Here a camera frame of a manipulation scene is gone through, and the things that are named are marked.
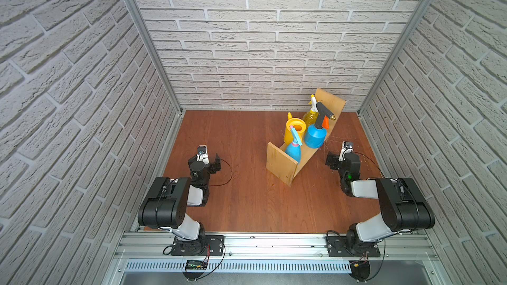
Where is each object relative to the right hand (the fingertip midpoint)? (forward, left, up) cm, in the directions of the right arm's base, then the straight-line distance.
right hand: (333, 151), depth 94 cm
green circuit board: (-41, +63, -7) cm, 76 cm away
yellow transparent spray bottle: (+13, +10, +10) cm, 20 cm away
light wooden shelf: (+13, +2, +19) cm, 23 cm away
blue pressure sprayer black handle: (+3, +10, +9) cm, 14 cm away
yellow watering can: (+7, +18, +13) cm, 23 cm away
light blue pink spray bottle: (-6, +22, +13) cm, 26 cm away
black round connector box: (-47, +3, -6) cm, 47 cm away
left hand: (+3, +63, +3) cm, 63 cm away
